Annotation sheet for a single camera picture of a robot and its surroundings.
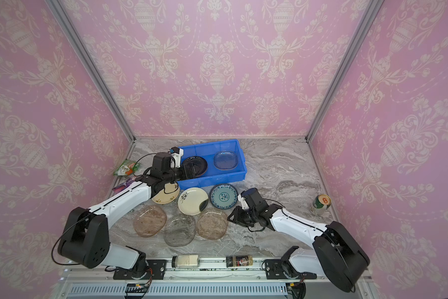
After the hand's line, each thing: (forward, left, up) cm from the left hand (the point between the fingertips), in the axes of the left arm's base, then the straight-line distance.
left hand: (196, 169), depth 86 cm
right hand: (-19, -16, -11) cm, 27 cm away
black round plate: (+14, +1, -14) cm, 20 cm away
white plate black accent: (-7, +3, -19) cm, 21 cm away
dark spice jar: (-35, -20, -13) cm, 42 cm away
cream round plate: (-14, +9, +2) cm, 16 cm away
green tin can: (-13, -56, -5) cm, 58 cm away
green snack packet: (+10, +41, -14) cm, 44 cm away
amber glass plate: (-20, -8, -16) cm, 27 cm away
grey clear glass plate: (-22, +7, -17) cm, 29 cm away
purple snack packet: (-1, +40, -15) cm, 43 cm away
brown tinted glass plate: (-18, +22, -17) cm, 33 cm away
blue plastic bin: (+7, -7, -14) cm, 18 cm away
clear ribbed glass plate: (+16, -13, -13) cm, 24 cm away
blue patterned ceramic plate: (-5, -13, -16) cm, 21 cm away
